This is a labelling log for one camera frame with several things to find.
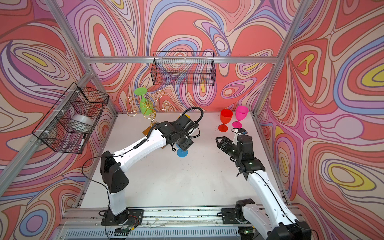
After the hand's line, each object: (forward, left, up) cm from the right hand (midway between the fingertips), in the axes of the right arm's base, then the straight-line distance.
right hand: (220, 144), depth 80 cm
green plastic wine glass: (+17, +40, +13) cm, 45 cm away
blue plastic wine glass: (+5, +23, -18) cm, 30 cm away
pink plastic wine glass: (+26, -19, -4) cm, 33 cm away
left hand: (+4, +18, 0) cm, 18 cm away
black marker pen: (-1, +70, +8) cm, 70 cm away
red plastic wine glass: (+24, -7, -3) cm, 25 cm away
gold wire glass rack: (+48, +62, -12) cm, 79 cm away
